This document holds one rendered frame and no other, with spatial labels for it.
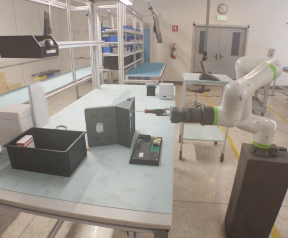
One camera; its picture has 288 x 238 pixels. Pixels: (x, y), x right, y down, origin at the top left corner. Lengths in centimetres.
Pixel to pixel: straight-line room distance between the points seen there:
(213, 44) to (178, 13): 159
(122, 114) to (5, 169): 59
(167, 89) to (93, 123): 99
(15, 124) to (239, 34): 747
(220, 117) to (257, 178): 72
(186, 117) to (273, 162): 78
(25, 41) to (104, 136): 57
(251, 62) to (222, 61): 647
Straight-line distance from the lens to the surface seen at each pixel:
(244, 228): 190
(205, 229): 203
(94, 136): 107
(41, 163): 93
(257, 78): 110
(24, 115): 111
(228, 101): 96
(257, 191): 166
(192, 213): 214
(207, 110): 99
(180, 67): 760
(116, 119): 107
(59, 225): 187
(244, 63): 137
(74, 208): 76
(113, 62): 390
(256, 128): 150
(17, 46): 106
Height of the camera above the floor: 151
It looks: 21 degrees down
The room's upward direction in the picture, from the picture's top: straight up
